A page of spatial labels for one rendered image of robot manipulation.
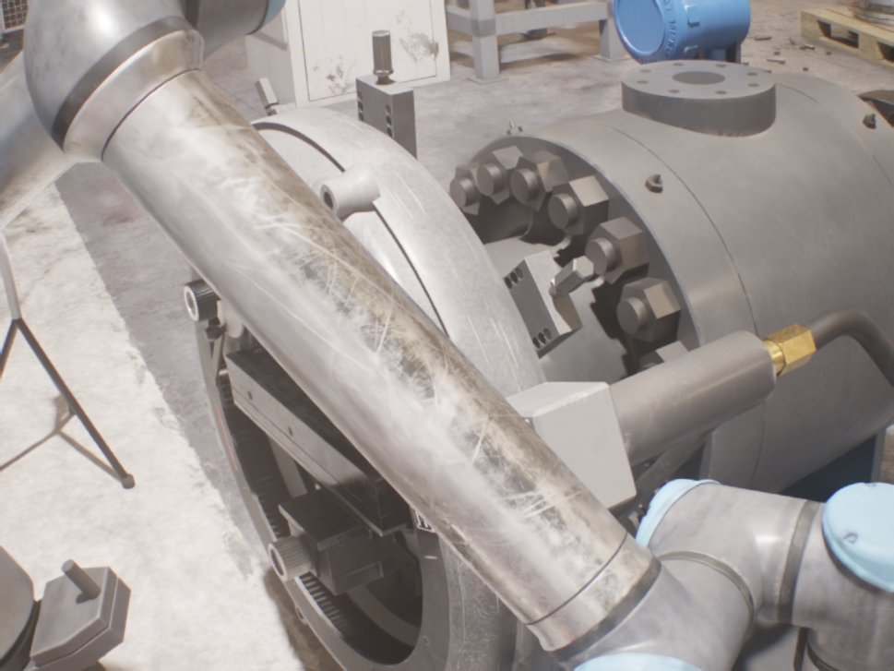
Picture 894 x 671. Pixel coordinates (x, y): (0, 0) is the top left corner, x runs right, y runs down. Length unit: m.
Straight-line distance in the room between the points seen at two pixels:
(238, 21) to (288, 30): 4.22
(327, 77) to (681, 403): 4.22
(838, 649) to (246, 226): 0.49
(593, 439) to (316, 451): 0.38
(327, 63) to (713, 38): 3.49
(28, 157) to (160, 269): 2.66
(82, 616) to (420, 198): 0.63
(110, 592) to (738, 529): 0.42
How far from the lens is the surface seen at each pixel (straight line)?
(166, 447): 2.68
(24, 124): 0.99
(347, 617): 1.56
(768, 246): 1.41
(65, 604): 0.66
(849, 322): 1.26
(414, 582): 1.56
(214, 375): 1.57
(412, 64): 5.32
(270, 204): 0.70
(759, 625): 1.63
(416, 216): 1.11
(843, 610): 0.82
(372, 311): 0.69
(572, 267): 1.03
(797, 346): 1.19
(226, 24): 0.85
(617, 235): 1.32
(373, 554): 1.25
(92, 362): 3.15
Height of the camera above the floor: 1.31
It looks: 26 degrees down
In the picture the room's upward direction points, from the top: 6 degrees counter-clockwise
